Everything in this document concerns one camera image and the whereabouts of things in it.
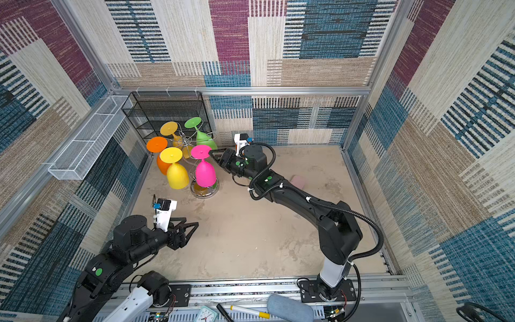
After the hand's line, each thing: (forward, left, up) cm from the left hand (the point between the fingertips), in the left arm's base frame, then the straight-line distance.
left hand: (192, 222), depth 68 cm
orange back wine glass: (+27, +16, +11) cm, 33 cm away
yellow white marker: (-24, -22, -23) cm, 39 cm away
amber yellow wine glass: (+36, +14, +10) cm, 40 cm away
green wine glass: (+37, +2, +4) cm, 37 cm away
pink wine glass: (+21, -1, -2) cm, 21 cm away
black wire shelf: (+61, +24, -1) cm, 66 cm away
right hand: (+20, -6, +10) cm, 24 cm away
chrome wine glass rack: (+31, +6, +9) cm, 33 cm away
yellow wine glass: (+18, +9, +2) cm, 20 cm away
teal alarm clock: (-23, -4, -21) cm, 32 cm away
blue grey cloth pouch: (-22, -31, -20) cm, 43 cm away
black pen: (-23, -10, -21) cm, 33 cm away
